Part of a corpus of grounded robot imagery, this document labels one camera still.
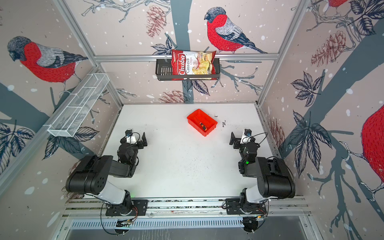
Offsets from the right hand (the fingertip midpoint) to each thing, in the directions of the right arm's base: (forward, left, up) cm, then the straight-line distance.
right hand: (239, 134), depth 89 cm
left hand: (-3, +63, +4) cm, 64 cm away
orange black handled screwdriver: (+11, +22, -7) cm, 26 cm away
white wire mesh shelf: (-8, +89, +23) cm, 92 cm away
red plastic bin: (+15, +23, -8) cm, 29 cm away
